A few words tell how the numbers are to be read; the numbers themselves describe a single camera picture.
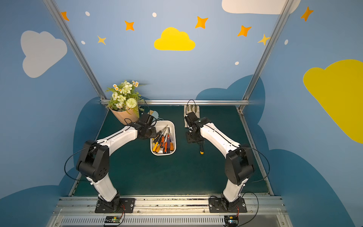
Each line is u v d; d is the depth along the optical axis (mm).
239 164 464
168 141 959
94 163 472
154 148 913
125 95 878
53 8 691
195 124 628
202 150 952
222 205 651
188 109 1214
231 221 729
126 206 738
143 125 726
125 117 981
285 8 702
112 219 718
